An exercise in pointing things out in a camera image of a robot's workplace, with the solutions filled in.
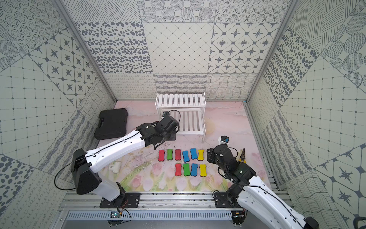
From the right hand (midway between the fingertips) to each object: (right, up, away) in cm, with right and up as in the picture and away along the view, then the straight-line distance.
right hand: (210, 152), depth 78 cm
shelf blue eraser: (-14, -6, +12) cm, 19 cm away
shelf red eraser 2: (-19, -4, +14) cm, 25 cm away
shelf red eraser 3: (-18, -12, +6) cm, 23 cm away
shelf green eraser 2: (-14, -12, +8) cm, 20 cm away
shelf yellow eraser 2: (-4, -12, +6) cm, 14 cm away
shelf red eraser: (-30, -4, +14) cm, 33 cm away
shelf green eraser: (-25, -5, +13) cm, 28 cm away
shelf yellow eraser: (-4, -5, +12) cm, 14 cm away
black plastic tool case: (-68, +14, +24) cm, 73 cm away
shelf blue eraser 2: (-9, -12, +6) cm, 16 cm away
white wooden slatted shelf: (-10, +27, +37) cm, 47 cm away
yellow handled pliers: (+23, -6, +13) cm, 27 cm away
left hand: (-21, +12, 0) cm, 24 cm away
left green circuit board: (-50, -30, -6) cm, 59 cm away
